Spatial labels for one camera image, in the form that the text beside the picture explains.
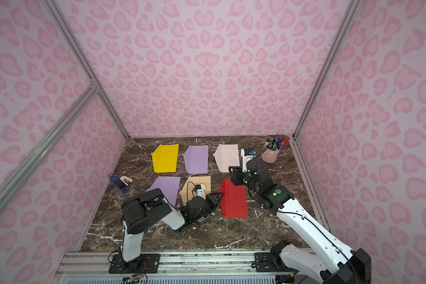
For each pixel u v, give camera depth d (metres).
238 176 0.65
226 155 1.10
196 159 1.07
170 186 0.99
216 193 0.88
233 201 0.93
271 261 0.66
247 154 0.64
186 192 0.95
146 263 0.73
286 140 0.96
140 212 0.52
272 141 1.00
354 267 0.37
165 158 1.09
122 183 0.97
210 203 0.80
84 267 0.73
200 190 0.86
